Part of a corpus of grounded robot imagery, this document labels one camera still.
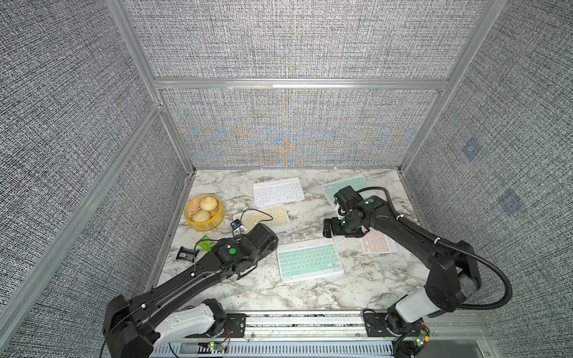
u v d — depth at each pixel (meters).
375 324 0.73
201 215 0.93
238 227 0.68
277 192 1.10
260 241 0.56
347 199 0.68
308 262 0.87
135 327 0.38
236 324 0.73
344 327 0.75
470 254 0.42
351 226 0.70
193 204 1.03
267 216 0.65
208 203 0.98
